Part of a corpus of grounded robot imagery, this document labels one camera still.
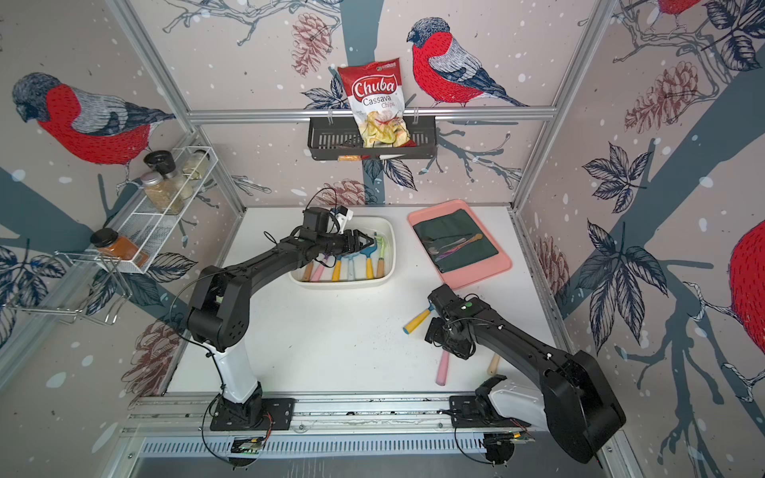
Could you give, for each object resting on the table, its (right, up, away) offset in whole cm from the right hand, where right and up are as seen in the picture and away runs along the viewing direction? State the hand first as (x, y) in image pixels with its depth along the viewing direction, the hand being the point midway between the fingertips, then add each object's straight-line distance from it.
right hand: (438, 340), depth 84 cm
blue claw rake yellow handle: (-21, +21, +20) cm, 36 cm away
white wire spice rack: (-77, +33, -9) cm, 84 cm away
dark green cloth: (+8, +32, +31) cm, 45 cm away
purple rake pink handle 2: (+1, -6, -3) cm, 7 cm away
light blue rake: (-28, +20, +18) cm, 38 cm away
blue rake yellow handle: (-32, +18, +17) cm, 41 cm away
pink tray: (+20, +19, +18) cm, 33 cm away
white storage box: (-21, +33, +23) cm, 45 cm away
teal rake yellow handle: (-5, +4, +6) cm, 9 cm away
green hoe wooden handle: (-17, +20, +17) cm, 31 cm away
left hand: (-19, +30, +6) cm, 36 cm away
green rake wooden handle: (-42, +17, +16) cm, 48 cm away
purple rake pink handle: (-39, +18, +17) cm, 46 cm away
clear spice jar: (-71, +51, +1) cm, 88 cm away
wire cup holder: (-77, +20, -23) cm, 83 cm away
